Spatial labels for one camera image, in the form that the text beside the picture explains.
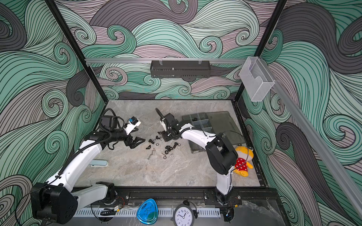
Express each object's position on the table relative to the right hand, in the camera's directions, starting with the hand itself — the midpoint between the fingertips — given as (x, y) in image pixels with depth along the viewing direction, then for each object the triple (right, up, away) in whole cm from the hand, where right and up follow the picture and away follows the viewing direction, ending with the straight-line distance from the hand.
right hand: (164, 137), depth 89 cm
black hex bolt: (+7, -5, +4) cm, 10 cm away
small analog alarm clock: (+12, -33, -23) cm, 42 cm away
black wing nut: (-11, -8, +3) cm, 14 cm away
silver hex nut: (+1, -13, -1) cm, 13 cm away
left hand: (-13, +4, -10) cm, 17 cm away
